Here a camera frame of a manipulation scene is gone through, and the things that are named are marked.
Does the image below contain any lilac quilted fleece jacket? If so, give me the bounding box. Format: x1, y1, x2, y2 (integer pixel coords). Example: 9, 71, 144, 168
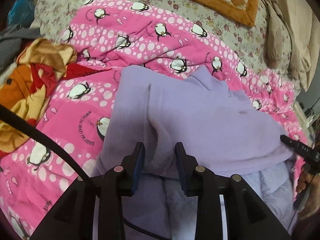
92, 66, 297, 239

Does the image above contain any person's right hand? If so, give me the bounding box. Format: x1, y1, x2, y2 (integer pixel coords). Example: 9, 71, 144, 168
296, 164, 319, 220

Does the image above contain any pink penguin print quilt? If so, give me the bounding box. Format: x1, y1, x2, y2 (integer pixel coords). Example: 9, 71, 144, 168
0, 0, 310, 240

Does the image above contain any orange yellow cartoon blanket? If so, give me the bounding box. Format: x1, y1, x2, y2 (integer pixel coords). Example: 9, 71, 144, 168
1, 38, 118, 158

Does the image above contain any beige garment on bed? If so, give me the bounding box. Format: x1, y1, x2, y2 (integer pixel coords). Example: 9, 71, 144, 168
262, 0, 319, 91

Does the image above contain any grey striped garment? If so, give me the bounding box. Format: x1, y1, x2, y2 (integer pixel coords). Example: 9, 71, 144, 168
1, 24, 42, 72

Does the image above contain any floral bed sheet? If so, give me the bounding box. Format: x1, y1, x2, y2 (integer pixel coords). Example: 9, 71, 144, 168
30, 0, 301, 91

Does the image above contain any blue plastic bag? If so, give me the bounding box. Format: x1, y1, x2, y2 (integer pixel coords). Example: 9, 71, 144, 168
7, 0, 35, 28

